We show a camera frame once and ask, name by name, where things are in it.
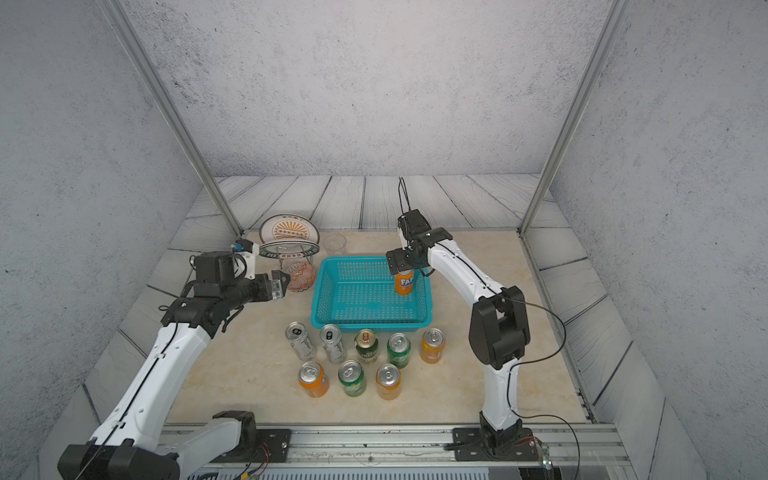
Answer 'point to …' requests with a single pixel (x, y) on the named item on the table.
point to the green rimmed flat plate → (289, 249)
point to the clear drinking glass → (335, 244)
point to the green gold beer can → (366, 345)
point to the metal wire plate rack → (291, 262)
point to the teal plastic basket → (358, 294)
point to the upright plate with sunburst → (289, 226)
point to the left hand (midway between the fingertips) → (278, 276)
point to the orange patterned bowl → (302, 276)
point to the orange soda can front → (313, 379)
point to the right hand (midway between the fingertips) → (406, 260)
